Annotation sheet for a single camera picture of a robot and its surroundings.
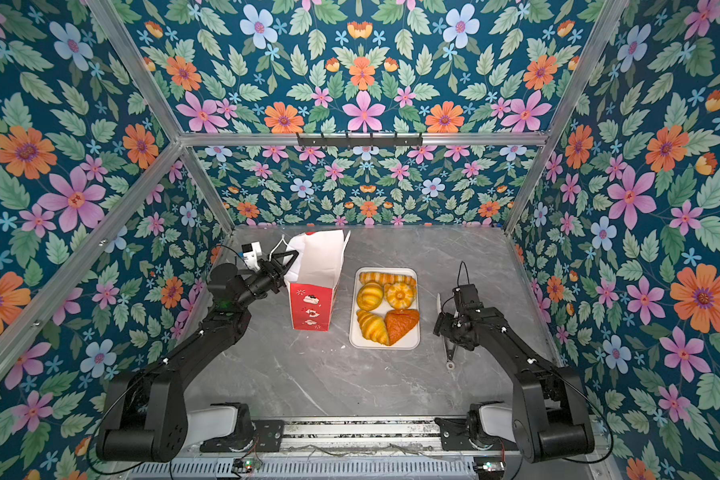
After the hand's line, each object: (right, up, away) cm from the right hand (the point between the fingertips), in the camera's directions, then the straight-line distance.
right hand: (445, 330), depth 88 cm
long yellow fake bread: (-18, +15, +13) cm, 26 cm away
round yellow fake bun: (-23, +10, +5) cm, 26 cm away
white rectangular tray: (-26, -3, +1) cm, 26 cm away
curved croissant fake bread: (-22, +2, -2) cm, 22 cm away
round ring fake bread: (-13, +10, +5) cm, 17 cm away
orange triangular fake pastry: (-14, +2, 0) cm, 14 cm away
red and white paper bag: (-42, +16, +11) cm, 46 cm away
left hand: (-40, +24, -13) cm, 49 cm away
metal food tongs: (+2, -5, 0) cm, 5 cm away
